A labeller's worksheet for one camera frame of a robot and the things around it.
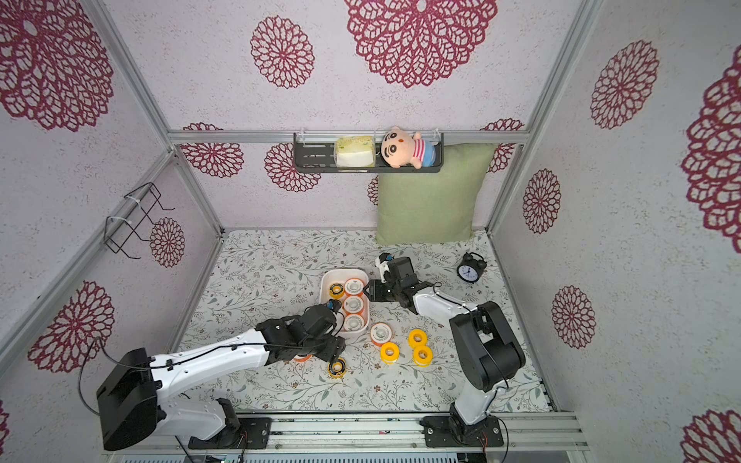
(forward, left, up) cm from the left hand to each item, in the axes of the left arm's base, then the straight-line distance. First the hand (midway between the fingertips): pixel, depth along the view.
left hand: (333, 343), depth 81 cm
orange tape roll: (+24, -5, -8) cm, 25 cm away
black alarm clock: (+28, -46, -2) cm, 54 cm away
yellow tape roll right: (-1, -26, -7) cm, 27 cm away
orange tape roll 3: (+9, -5, -6) cm, 12 cm away
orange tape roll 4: (+6, -14, -8) cm, 17 cm away
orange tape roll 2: (+16, -5, -8) cm, 19 cm away
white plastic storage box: (+26, +3, -5) cm, 27 cm away
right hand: (+19, -9, +1) cm, 21 cm away
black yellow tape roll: (+22, +2, -8) cm, 24 cm away
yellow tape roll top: (+5, -25, -8) cm, 26 cm away
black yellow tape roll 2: (-4, -1, -8) cm, 9 cm away
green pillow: (+46, -33, +9) cm, 57 cm away
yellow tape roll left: (0, -16, -7) cm, 17 cm away
